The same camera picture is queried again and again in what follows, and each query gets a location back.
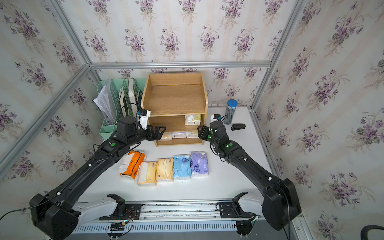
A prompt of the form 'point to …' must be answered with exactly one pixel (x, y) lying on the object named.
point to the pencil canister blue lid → (232, 104)
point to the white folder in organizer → (132, 96)
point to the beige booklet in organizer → (121, 95)
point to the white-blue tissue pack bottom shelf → (179, 135)
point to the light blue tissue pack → (182, 168)
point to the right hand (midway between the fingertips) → (202, 128)
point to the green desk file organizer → (124, 97)
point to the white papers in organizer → (103, 101)
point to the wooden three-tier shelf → (178, 101)
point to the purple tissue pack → (199, 163)
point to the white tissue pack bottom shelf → (192, 135)
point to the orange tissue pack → (131, 163)
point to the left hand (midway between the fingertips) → (161, 128)
